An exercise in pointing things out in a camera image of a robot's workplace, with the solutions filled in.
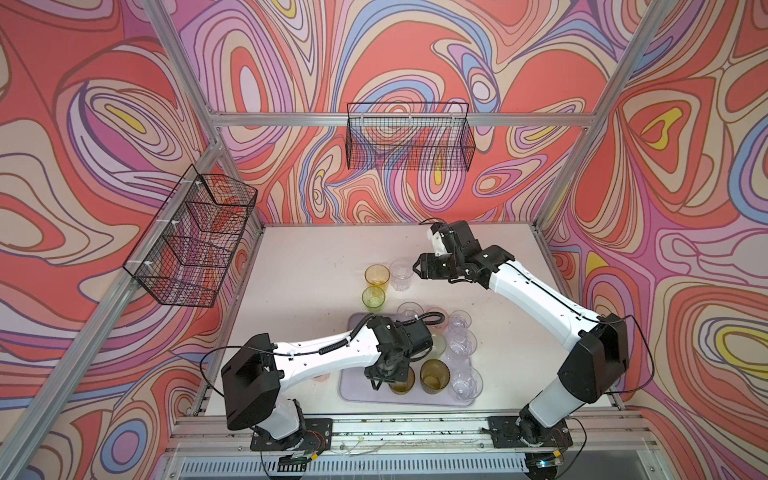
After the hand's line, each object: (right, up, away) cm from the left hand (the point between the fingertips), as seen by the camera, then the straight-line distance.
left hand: (400, 382), depth 75 cm
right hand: (+7, +27, +7) cm, 29 cm away
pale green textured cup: (+12, +7, +9) cm, 16 cm away
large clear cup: (+19, -2, +5) cm, 20 cm away
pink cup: (-20, 0, +3) cm, 21 cm away
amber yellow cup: (-6, +26, +22) cm, 34 cm away
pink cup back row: (+12, +13, +6) cm, 18 cm away
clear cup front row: (+3, +15, +14) cm, 21 cm away
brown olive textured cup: (+10, -1, +6) cm, 11 cm away
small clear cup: (+19, +13, +16) cm, 28 cm away
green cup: (-8, +19, +21) cm, 29 cm away
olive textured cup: (0, -3, +5) cm, 6 cm away
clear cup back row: (+2, +27, +26) cm, 37 cm away
